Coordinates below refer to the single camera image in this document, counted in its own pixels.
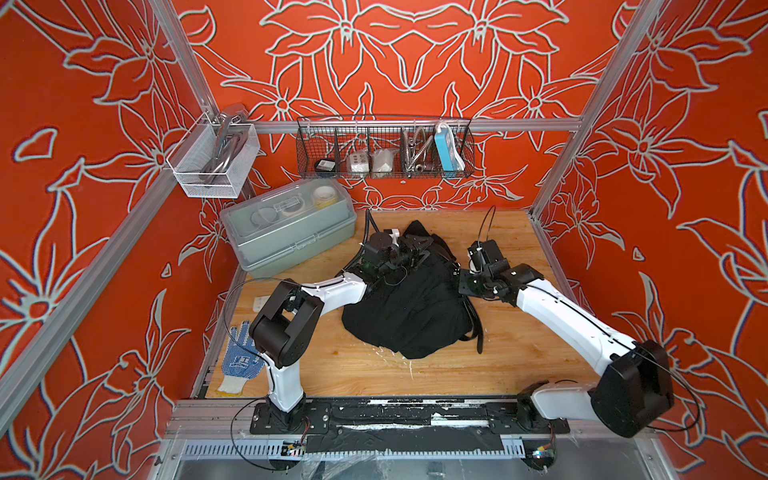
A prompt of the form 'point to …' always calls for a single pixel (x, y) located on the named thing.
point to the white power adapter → (359, 162)
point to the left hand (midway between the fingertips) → (435, 243)
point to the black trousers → (417, 311)
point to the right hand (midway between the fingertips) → (452, 282)
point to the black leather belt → (476, 323)
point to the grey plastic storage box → (269, 227)
